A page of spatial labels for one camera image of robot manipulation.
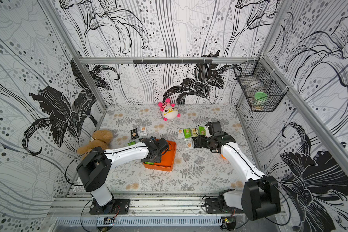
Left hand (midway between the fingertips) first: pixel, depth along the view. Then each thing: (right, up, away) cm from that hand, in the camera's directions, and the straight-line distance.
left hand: (153, 160), depth 88 cm
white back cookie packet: (+23, +10, +8) cm, 26 cm away
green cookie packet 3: (-16, +9, +9) cm, 21 cm away
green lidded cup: (+61, +38, -10) cm, 72 cm away
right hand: (+30, +13, -2) cm, 33 cm away
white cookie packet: (+17, +15, +13) cm, 26 cm away
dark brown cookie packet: (-16, +15, +13) cm, 25 cm away
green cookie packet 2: (+33, +17, +14) cm, 40 cm away
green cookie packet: (+22, +16, +13) cm, 30 cm away
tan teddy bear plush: (-34, +14, +2) cm, 36 cm away
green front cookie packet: (-2, +1, -7) cm, 8 cm away
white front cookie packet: (-10, +17, +14) cm, 24 cm away
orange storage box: (+9, +1, 0) cm, 9 cm away
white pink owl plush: (+9, +32, +19) cm, 38 cm away
